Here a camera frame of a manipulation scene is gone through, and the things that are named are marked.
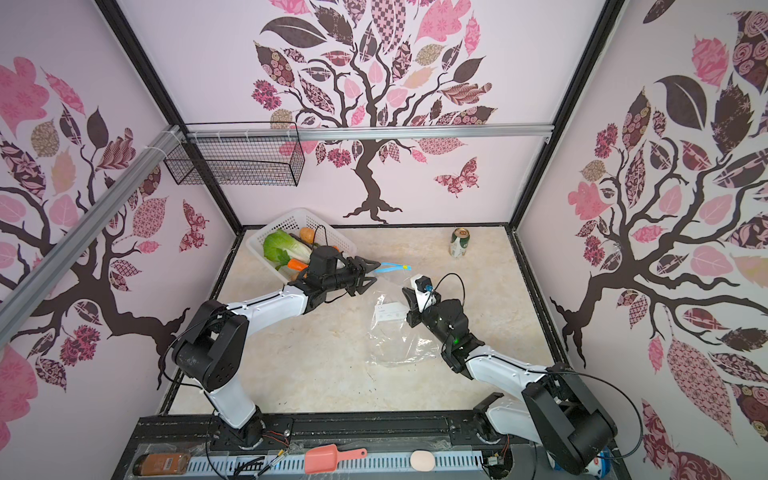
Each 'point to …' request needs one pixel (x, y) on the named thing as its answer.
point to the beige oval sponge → (422, 460)
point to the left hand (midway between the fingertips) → (382, 271)
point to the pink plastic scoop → (325, 459)
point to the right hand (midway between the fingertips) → (406, 286)
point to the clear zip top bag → (392, 341)
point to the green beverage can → (459, 241)
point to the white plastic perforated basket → (293, 223)
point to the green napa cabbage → (279, 247)
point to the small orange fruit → (307, 235)
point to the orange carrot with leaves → (297, 265)
